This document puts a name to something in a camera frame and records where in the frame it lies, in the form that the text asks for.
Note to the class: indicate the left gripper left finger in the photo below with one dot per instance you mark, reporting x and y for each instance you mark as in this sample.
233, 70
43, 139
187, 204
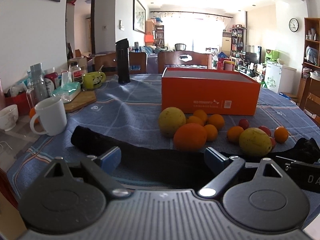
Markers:
68, 197

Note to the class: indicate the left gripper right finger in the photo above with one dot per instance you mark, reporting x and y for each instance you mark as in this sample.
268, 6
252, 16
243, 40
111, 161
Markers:
259, 196

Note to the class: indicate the tangerine far right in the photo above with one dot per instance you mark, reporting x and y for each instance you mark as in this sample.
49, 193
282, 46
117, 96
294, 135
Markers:
281, 134

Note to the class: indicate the red cherry tomato right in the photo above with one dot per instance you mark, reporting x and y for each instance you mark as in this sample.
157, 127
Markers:
266, 130

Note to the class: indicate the red cherry tomato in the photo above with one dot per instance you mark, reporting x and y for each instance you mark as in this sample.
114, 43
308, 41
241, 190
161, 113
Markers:
266, 130
244, 123

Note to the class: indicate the yellow mango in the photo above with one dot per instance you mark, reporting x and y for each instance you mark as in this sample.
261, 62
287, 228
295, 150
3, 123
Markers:
254, 141

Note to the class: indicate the black cloth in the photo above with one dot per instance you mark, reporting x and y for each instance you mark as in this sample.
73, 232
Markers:
183, 169

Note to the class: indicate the wooden chair near shelf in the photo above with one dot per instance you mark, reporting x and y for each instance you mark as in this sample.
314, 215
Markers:
310, 99

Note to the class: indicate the tangerine beside mango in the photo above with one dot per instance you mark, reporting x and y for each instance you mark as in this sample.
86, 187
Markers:
233, 134

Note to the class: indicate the white ceramic mug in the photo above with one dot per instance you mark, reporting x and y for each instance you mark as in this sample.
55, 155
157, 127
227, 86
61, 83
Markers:
52, 116

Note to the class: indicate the small tangerine front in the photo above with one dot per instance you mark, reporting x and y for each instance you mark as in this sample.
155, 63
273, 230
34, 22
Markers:
212, 132

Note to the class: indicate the small tangerine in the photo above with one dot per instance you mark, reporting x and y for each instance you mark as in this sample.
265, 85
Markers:
195, 120
217, 121
212, 132
201, 114

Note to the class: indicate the small tangerine right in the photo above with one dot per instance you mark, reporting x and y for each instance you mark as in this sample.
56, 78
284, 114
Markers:
217, 121

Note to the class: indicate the wooden cutting board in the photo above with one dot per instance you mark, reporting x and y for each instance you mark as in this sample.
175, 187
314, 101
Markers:
82, 100

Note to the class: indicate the large orange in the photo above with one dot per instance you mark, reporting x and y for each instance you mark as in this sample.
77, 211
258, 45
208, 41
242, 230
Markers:
190, 137

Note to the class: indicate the white floral bowl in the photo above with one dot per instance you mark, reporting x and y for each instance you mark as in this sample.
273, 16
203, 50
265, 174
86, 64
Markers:
8, 117

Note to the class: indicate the tissue pack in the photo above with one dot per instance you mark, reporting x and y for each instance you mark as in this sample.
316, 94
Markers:
67, 92

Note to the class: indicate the wooden display shelf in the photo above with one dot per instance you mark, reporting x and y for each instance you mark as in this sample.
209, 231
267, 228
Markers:
311, 51

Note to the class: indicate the white mini fridge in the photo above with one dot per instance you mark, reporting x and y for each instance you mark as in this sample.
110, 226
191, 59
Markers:
278, 78

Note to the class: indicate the small tangerine back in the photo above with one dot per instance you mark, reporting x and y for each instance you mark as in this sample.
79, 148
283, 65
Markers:
201, 114

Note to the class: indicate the small tangerine middle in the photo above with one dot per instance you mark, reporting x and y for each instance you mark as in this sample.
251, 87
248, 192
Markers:
195, 120

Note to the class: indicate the clear plastic bottle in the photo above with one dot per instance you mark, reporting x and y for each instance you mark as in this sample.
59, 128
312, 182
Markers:
37, 90

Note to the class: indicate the orange cardboard box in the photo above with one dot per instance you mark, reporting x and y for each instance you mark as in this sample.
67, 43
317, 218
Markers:
213, 91

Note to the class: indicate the green panda mug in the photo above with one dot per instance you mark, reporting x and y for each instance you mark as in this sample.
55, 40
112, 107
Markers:
93, 80

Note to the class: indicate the medicine bottle white label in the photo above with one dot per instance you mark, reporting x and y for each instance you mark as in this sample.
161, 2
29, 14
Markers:
76, 72

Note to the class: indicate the large yellow citrus fruit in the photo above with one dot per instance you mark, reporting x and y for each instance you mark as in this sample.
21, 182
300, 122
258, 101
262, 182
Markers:
170, 120

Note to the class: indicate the black television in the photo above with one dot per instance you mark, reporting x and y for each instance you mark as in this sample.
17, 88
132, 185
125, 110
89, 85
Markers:
253, 54

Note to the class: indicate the red canister yellow lid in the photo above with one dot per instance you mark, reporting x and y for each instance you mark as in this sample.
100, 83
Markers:
228, 65

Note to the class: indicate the black thermos bottle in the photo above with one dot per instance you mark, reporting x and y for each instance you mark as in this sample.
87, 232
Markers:
122, 56

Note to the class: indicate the wooden chair right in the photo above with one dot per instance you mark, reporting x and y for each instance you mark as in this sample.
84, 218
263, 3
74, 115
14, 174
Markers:
183, 59

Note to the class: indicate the round wall clock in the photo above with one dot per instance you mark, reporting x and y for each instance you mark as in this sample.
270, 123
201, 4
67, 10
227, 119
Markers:
293, 25

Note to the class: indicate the framed painting far wall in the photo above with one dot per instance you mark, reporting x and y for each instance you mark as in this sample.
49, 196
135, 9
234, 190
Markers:
139, 17

